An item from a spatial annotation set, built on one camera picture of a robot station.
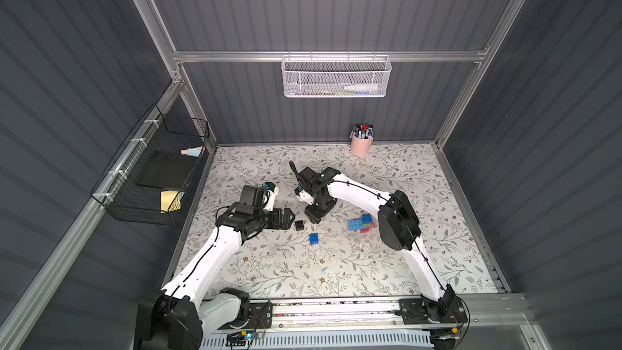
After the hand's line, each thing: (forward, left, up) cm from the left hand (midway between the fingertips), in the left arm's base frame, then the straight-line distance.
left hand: (285, 217), depth 81 cm
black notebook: (+8, +35, +17) cm, 40 cm away
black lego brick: (+2, -4, -11) cm, 12 cm away
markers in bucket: (+43, -32, +1) cm, 53 cm away
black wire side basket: (-4, +41, +22) cm, 47 cm away
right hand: (+4, -10, -9) cm, 15 cm away
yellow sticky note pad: (-6, +26, +21) cm, 35 cm away
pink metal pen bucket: (+41, -32, -8) cm, 53 cm away
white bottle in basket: (+44, -29, +22) cm, 57 cm away
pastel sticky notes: (+18, +31, +14) cm, 39 cm away
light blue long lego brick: (+1, -25, -8) cm, 26 cm away
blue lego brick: (-3, -10, -12) cm, 16 cm away
